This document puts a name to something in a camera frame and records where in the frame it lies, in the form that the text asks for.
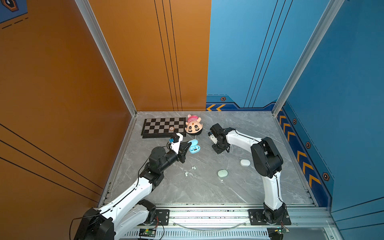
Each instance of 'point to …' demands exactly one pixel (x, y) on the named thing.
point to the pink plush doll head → (193, 125)
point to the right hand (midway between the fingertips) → (218, 149)
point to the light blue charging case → (194, 147)
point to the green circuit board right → (281, 231)
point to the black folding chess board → (163, 127)
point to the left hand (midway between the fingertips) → (190, 141)
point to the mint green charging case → (222, 173)
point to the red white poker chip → (171, 128)
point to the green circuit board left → (147, 232)
